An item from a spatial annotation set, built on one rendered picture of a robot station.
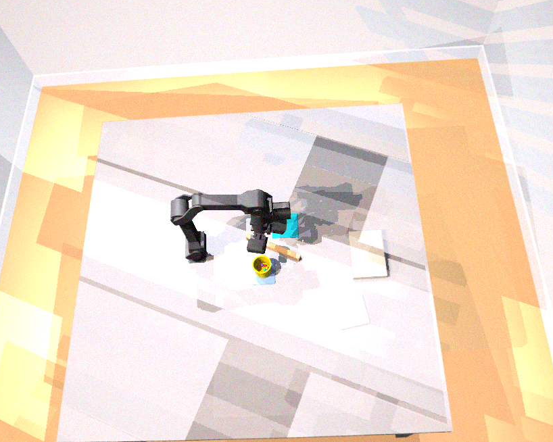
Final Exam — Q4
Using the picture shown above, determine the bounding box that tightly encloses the tan wooden bar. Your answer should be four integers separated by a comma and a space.
246, 233, 301, 262

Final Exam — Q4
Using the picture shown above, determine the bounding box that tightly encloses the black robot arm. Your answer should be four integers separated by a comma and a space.
170, 189, 291, 264

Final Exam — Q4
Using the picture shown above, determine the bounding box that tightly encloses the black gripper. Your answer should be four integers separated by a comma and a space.
247, 219, 269, 254

